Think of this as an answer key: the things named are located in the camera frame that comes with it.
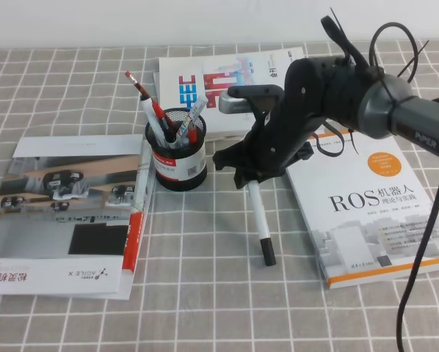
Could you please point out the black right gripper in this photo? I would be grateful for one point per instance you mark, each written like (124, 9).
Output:
(315, 90)

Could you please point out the white marker black cap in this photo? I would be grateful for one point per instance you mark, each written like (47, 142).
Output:
(261, 223)
(154, 123)

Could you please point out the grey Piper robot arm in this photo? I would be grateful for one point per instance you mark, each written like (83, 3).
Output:
(389, 107)

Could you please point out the red pen in holder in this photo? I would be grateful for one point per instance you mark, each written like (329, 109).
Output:
(192, 133)

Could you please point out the black mesh pen holder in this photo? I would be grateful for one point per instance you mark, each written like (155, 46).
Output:
(183, 168)

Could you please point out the red and black pen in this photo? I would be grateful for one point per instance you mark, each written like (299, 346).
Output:
(165, 123)

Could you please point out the white orange ROS book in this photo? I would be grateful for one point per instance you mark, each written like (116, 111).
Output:
(363, 205)

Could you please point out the white HEEC magazine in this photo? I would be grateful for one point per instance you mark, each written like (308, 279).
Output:
(224, 71)

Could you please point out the red and white booklet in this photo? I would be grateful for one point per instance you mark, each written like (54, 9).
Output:
(142, 197)

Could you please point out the Agilex robotics brochure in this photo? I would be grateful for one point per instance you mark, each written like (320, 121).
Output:
(66, 204)

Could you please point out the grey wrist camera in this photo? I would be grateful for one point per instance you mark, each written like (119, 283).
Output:
(238, 104)

